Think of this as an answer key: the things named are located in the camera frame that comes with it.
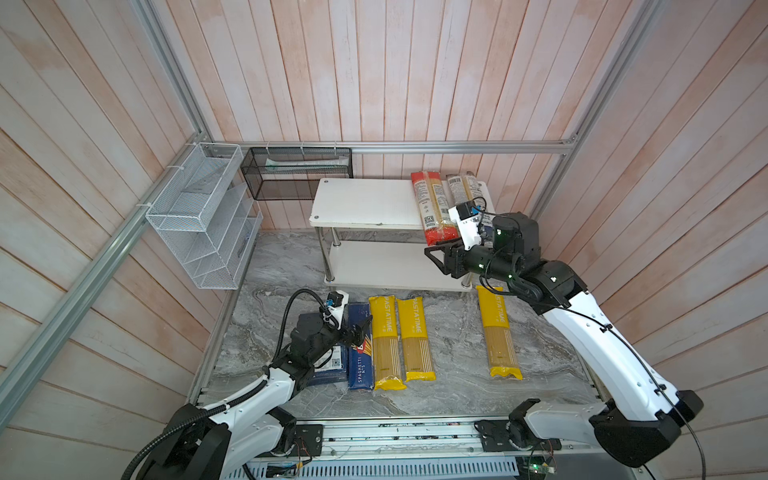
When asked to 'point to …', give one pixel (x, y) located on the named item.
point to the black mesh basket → (294, 172)
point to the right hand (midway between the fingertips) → (431, 248)
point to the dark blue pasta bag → (331, 367)
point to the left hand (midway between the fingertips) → (358, 315)
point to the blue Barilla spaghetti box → (360, 357)
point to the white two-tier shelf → (379, 203)
